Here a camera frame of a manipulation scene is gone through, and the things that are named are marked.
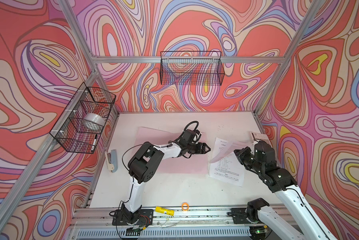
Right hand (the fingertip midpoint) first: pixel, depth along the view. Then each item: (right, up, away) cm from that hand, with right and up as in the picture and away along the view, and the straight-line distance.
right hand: (233, 152), depth 75 cm
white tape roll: (-69, +16, -3) cm, 71 cm away
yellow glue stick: (-34, -29, -1) cm, 45 cm away
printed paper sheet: (+1, -1, +24) cm, 24 cm away
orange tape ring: (-24, -28, +1) cm, 37 cm away
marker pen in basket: (-69, +6, -3) cm, 69 cm away
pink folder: (-20, -9, +16) cm, 27 cm away
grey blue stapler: (-70, -6, +16) cm, 72 cm away
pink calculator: (+29, +6, +29) cm, 41 cm away
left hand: (-10, -1, +17) cm, 19 cm away
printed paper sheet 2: (+2, -12, +16) cm, 20 cm away
